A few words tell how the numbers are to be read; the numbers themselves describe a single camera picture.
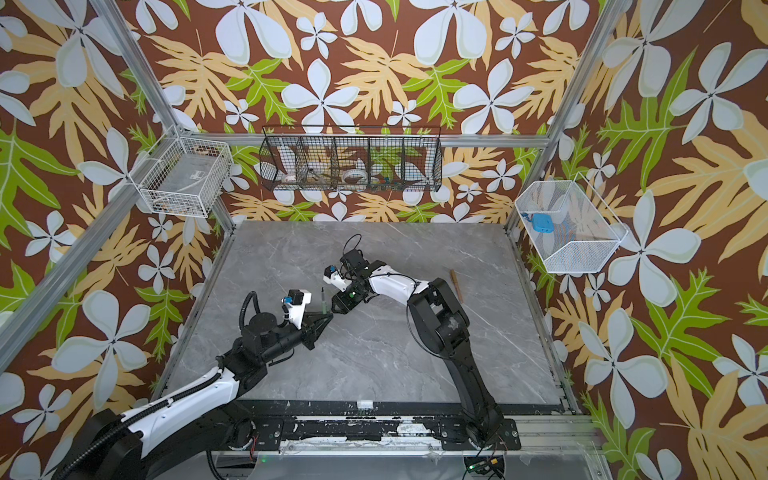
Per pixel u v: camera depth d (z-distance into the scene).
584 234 0.78
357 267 0.80
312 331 0.71
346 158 0.98
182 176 0.86
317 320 0.73
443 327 0.57
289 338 0.69
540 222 0.86
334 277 0.88
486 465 0.73
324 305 0.76
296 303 0.69
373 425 0.77
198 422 0.53
